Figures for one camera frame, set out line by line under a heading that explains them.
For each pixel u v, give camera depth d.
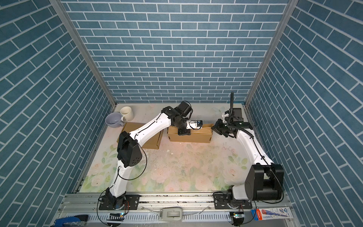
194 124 0.77
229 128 0.62
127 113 1.02
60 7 0.71
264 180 0.41
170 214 0.69
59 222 0.66
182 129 0.77
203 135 0.85
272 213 0.70
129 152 0.52
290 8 0.71
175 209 0.68
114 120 1.06
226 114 0.79
